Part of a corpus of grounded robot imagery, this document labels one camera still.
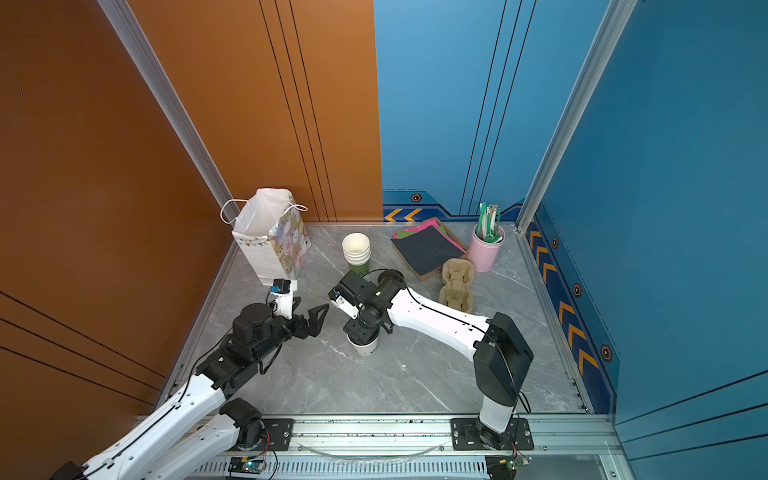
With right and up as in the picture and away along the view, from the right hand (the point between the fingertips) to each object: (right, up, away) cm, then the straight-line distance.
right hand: (358, 325), depth 80 cm
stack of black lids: (+9, +12, +18) cm, 24 cm away
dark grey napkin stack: (+22, +20, +25) cm, 39 cm away
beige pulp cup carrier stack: (+29, +7, +14) cm, 33 cm away
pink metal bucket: (+40, +19, +22) cm, 50 cm away
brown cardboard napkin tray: (+14, +16, +20) cm, 29 cm away
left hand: (-11, +7, -3) cm, 13 cm away
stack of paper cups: (-3, +21, +18) cm, 28 cm away
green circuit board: (-26, -31, -9) cm, 42 cm away
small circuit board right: (+36, -31, -11) cm, 48 cm away
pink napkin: (+22, +30, +36) cm, 52 cm away
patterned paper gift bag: (-26, +25, +3) cm, 36 cm away
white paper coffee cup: (+2, -7, +3) cm, 8 cm away
